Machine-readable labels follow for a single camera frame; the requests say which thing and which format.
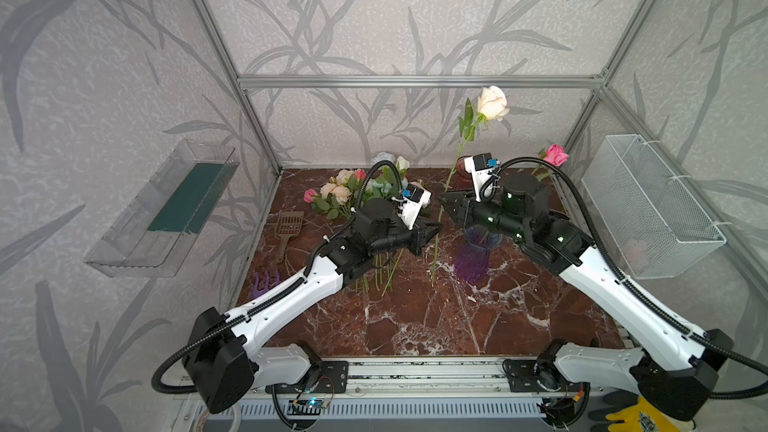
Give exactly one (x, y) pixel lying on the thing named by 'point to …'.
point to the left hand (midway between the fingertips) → (446, 220)
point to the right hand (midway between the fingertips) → (442, 186)
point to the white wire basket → (657, 229)
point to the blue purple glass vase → (472, 259)
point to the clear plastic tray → (148, 239)
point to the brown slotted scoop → (289, 224)
